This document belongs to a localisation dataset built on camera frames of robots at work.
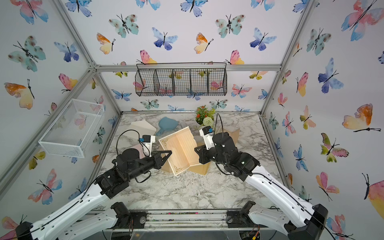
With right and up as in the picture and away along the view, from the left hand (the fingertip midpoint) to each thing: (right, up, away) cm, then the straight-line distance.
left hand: (172, 152), depth 68 cm
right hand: (+11, +2, +1) cm, 11 cm away
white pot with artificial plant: (+16, +18, +31) cm, 39 cm away
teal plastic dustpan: (-13, +14, +48) cm, 51 cm away
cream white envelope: (-30, +11, +46) cm, 56 cm away
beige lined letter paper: (+5, +1, +5) cm, 7 cm away
